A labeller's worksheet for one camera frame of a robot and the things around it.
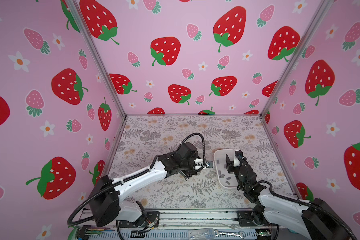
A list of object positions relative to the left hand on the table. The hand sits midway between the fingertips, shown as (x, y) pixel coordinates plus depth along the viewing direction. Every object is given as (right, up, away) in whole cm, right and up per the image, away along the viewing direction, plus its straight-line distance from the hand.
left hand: (202, 160), depth 77 cm
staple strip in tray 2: (+12, -10, +13) cm, 21 cm away
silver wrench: (+18, -34, -7) cm, 39 cm away
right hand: (+18, +2, +6) cm, 19 cm away
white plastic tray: (+13, -4, +18) cm, 23 cm away
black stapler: (-9, -11, +13) cm, 19 cm away
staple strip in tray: (+17, -13, +11) cm, 24 cm away
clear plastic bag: (-1, -33, -7) cm, 34 cm away
